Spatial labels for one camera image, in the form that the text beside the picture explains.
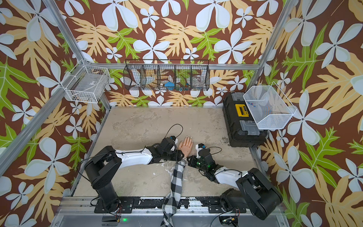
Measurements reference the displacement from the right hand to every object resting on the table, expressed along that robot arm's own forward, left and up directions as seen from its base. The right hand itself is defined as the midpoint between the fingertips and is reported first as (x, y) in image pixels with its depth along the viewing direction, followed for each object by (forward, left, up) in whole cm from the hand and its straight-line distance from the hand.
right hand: (184, 158), depth 87 cm
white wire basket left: (+35, +61, +31) cm, 77 cm away
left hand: (+3, +2, 0) cm, 3 cm away
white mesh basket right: (+21, -51, +23) cm, 60 cm away
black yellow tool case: (+15, -35, +14) cm, 41 cm away
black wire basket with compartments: (+50, +12, +28) cm, 58 cm away
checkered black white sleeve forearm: (-26, +8, +3) cm, 27 cm away
